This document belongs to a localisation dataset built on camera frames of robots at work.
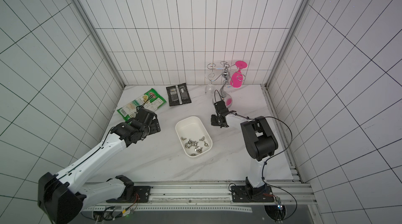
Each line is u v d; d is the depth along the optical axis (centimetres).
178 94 111
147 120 61
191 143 89
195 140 90
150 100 111
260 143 50
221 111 79
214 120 89
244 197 72
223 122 73
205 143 90
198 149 86
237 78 98
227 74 89
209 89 93
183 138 91
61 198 37
